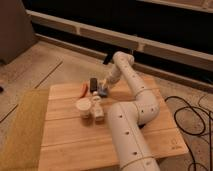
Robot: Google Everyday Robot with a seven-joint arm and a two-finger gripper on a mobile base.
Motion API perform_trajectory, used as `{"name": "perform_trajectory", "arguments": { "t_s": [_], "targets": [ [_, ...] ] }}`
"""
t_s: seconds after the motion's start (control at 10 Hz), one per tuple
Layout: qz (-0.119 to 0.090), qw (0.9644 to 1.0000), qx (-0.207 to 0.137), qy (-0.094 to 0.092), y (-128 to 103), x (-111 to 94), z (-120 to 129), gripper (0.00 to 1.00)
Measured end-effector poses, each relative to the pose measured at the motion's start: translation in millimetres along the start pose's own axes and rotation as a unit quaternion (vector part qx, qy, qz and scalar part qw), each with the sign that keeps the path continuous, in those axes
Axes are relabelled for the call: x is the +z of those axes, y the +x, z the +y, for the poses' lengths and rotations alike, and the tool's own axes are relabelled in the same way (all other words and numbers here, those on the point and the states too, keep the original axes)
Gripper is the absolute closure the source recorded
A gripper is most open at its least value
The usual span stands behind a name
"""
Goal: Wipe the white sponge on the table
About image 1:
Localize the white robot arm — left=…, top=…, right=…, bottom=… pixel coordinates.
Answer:
left=102, top=51, right=160, bottom=171

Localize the white paper cup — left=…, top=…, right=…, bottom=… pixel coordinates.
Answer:
left=76, top=98, right=92, bottom=118

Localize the black floor cable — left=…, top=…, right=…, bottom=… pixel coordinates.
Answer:
left=164, top=93, right=213, bottom=171

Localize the yellow green mat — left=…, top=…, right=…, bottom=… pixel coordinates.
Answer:
left=0, top=90, right=49, bottom=171

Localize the brown cabinet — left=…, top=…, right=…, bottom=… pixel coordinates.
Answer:
left=0, top=0, right=37, bottom=64

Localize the small white bottle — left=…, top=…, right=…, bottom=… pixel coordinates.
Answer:
left=92, top=91, right=104, bottom=122

